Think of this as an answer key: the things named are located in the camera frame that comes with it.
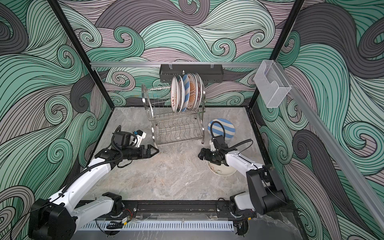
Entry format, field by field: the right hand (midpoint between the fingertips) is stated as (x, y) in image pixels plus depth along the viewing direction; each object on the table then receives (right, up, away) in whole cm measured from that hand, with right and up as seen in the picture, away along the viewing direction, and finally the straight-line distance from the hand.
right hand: (202, 157), depth 89 cm
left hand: (-27, +6, -10) cm, 30 cm away
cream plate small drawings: (+11, -6, -4) cm, 13 cm away
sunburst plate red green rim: (-17, +38, -4) cm, 42 cm away
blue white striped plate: (+10, +19, -1) cm, 21 cm away
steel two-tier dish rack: (-25, +18, +16) cm, 34 cm away
